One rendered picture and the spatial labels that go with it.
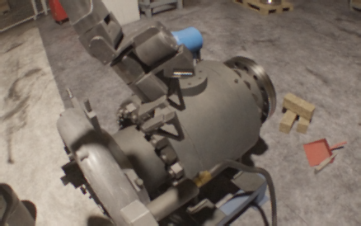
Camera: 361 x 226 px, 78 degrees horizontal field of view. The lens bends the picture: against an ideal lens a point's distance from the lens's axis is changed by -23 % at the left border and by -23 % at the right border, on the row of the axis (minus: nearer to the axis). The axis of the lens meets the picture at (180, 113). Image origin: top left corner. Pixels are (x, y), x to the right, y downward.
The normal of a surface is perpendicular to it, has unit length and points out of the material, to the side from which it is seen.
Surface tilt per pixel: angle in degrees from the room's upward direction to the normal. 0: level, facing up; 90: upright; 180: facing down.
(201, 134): 51
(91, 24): 89
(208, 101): 31
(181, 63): 90
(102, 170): 37
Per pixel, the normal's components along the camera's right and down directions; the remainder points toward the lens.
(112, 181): 0.36, -0.25
